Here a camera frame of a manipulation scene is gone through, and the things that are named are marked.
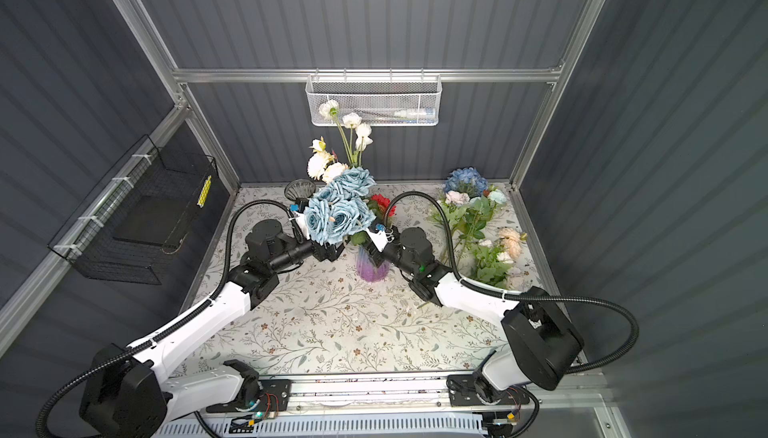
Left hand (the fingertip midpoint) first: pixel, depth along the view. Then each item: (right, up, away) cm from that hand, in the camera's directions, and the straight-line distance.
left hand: (344, 227), depth 74 cm
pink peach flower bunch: (+40, -10, +13) cm, 44 cm away
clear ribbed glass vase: (-17, +11, +19) cm, 28 cm away
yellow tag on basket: (-41, +10, +9) cm, 43 cm away
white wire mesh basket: (+7, +51, +50) cm, 71 cm away
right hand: (+5, -1, +3) cm, 6 cm away
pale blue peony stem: (+48, +9, +29) cm, 57 cm away
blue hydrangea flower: (+40, +15, +34) cm, 55 cm away
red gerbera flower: (+10, +6, +3) cm, 12 cm away
